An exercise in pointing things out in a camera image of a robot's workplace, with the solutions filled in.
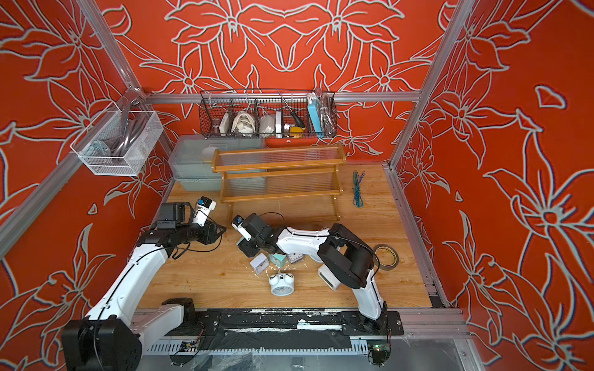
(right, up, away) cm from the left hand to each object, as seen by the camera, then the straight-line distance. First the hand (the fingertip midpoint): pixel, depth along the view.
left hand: (218, 224), depth 82 cm
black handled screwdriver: (+29, +43, +13) cm, 53 cm away
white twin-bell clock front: (+24, -18, -8) cm, 31 cm away
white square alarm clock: (+15, -14, 0) cm, 21 cm away
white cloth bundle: (+7, +39, +8) cm, 40 cm away
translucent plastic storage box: (-19, +26, +19) cm, 37 cm away
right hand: (+7, -8, +4) cm, 11 cm away
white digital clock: (+40, -18, -4) cm, 44 cm away
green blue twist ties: (+58, +9, +25) cm, 63 cm away
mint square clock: (+22, -13, +1) cm, 25 cm away
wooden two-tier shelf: (+17, +19, +20) cm, 33 cm away
